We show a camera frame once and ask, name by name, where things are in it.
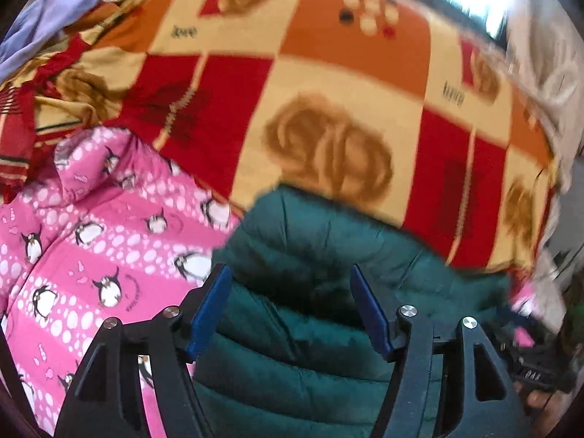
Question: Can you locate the green quilted puffer jacket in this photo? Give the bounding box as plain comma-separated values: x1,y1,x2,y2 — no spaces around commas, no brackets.
194,186,510,437

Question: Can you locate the person's right hand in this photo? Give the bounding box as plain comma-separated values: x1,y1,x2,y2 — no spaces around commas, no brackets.
514,382,571,437

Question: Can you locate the pink penguin quilt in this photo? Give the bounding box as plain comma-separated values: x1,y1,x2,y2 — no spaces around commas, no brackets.
1,128,245,432

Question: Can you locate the red orange rose blanket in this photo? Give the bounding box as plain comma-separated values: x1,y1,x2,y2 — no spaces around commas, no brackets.
1,0,556,271

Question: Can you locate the right beige curtain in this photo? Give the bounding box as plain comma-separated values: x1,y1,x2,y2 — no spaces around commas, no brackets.
507,0,583,192

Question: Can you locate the lavender garment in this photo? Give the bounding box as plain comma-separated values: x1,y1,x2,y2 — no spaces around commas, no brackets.
0,0,100,82

